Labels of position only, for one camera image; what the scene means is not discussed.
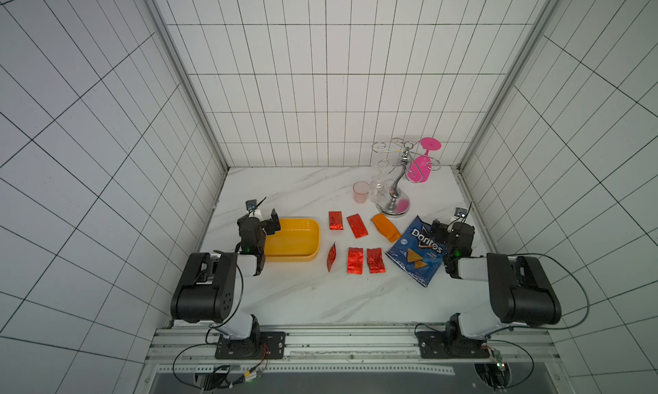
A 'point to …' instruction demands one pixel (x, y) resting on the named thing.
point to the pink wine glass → (420, 168)
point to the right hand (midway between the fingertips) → (441, 219)
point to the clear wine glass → (379, 186)
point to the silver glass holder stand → (397, 205)
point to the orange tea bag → (385, 227)
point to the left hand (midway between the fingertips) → (261, 214)
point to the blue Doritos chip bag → (417, 252)
